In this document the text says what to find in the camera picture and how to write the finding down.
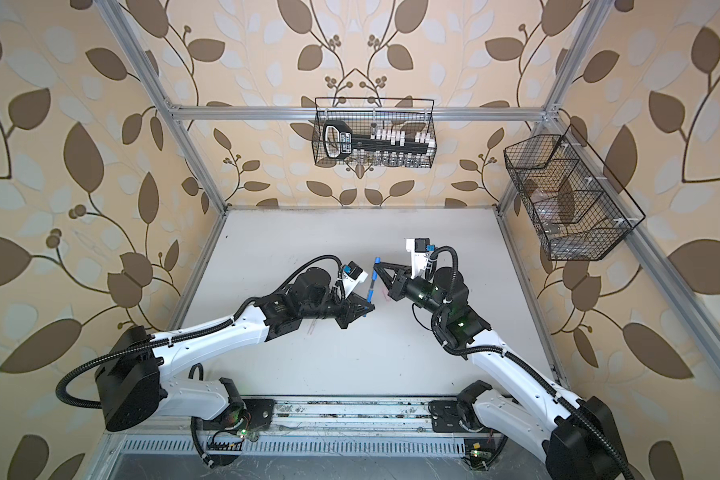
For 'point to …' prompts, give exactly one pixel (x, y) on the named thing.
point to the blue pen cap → (374, 274)
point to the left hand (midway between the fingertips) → (374, 303)
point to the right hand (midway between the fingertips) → (376, 270)
